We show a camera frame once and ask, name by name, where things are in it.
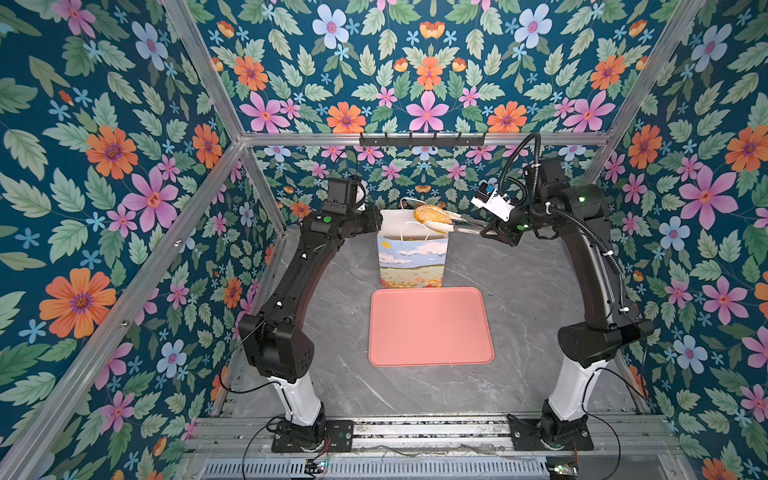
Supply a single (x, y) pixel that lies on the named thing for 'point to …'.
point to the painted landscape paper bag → (410, 256)
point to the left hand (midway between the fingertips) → (381, 207)
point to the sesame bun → (430, 213)
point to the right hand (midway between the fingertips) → (490, 221)
